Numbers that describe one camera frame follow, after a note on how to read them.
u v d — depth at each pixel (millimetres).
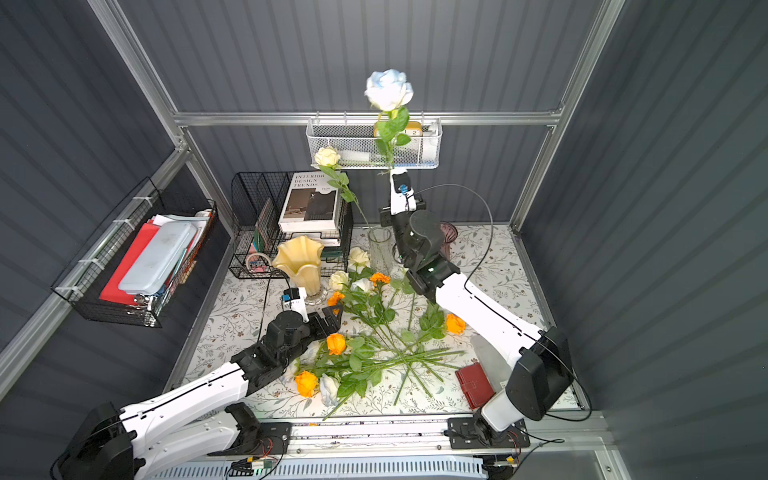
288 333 602
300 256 905
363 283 978
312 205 939
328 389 769
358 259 1051
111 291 662
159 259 683
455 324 889
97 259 635
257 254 1027
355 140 991
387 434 754
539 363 412
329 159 802
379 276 1000
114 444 409
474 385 799
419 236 503
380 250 965
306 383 790
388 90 475
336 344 846
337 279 987
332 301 960
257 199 1146
